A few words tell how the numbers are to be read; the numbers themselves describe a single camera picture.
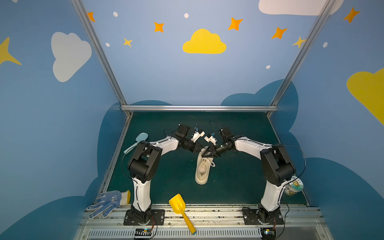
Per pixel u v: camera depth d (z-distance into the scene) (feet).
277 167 1.66
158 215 2.47
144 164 1.69
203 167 2.83
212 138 2.88
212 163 2.96
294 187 2.54
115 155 3.30
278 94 3.58
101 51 2.76
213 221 2.43
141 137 3.44
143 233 2.40
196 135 2.83
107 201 2.57
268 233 2.40
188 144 2.75
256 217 2.43
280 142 3.62
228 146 2.42
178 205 2.56
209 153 2.79
